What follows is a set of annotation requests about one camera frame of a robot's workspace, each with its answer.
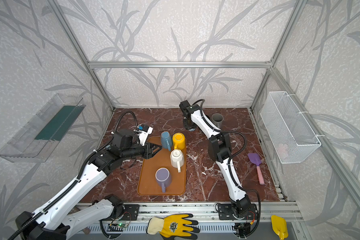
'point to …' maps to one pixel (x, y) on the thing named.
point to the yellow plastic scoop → (279, 226)
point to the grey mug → (217, 118)
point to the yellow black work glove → (174, 225)
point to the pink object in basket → (282, 150)
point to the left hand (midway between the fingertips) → (161, 143)
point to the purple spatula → (256, 159)
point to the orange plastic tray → (147, 185)
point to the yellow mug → (179, 141)
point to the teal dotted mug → (166, 140)
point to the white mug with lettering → (177, 159)
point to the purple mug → (164, 178)
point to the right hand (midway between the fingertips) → (191, 122)
